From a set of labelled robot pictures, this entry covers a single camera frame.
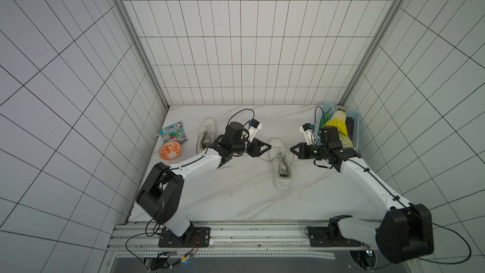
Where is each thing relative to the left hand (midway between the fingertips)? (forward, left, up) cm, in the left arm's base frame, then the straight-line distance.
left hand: (263, 148), depth 81 cm
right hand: (0, -10, 0) cm, 10 cm away
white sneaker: (-3, -9, -7) cm, 12 cm away
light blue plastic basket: (+28, -56, -10) cm, 63 cm away
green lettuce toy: (+10, -44, -10) cm, 46 cm away
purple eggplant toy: (+23, -51, -11) cm, 57 cm away
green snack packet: (+18, +49, -13) cm, 53 cm away
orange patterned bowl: (+7, +48, -15) cm, 51 cm away
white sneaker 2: (+12, +28, -7) cm, 31 cm away
